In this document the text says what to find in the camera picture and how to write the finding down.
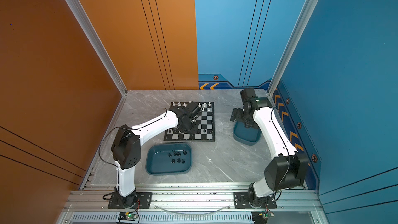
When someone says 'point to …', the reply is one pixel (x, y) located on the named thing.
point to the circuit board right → (261, 217)
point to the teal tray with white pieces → (247, 136)
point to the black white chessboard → (205, 122)
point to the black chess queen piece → (185, 152)
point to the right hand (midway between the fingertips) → (239, 121)
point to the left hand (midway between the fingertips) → (195, 130)
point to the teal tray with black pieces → (169, 158)
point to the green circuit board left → (127, 216)
